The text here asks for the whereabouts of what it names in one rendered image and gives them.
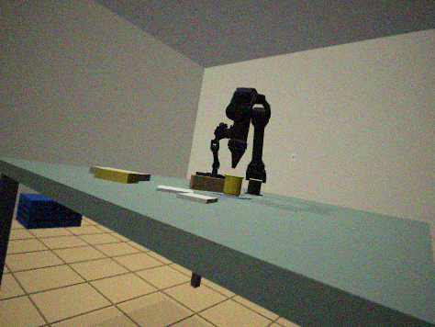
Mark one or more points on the yellow flat bar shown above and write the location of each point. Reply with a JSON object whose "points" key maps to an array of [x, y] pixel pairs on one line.
{"points": [[116, 175]]}

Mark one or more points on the yellow cup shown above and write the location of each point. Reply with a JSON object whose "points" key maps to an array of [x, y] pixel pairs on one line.
{"points": [[232, 185]]}

